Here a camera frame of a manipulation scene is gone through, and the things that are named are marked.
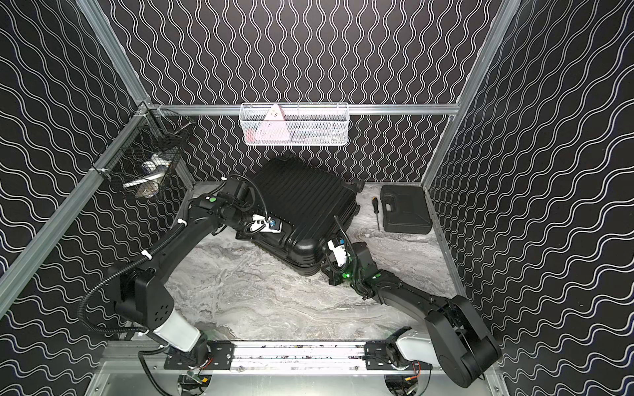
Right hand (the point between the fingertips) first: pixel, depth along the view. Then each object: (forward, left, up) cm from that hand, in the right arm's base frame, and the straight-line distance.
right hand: (324, 267), depth 86 cm
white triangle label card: (+40, +19, +29) cm, 53 cm away
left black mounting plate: (-26, +31, -7) cm, 41 cm away
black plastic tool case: (+27, -34, -1) cm, 44 cm away
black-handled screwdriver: (+32, -23, -6) cm, 39 cm away
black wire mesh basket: (+34, +68, +22) cm, 79 cm away
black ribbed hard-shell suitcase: (+16, +4, +14) cm, 22 cm away
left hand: (+10, +21, +12) cm, 27 cm away
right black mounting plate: (-26, -16, -6) cm, 31 cm away
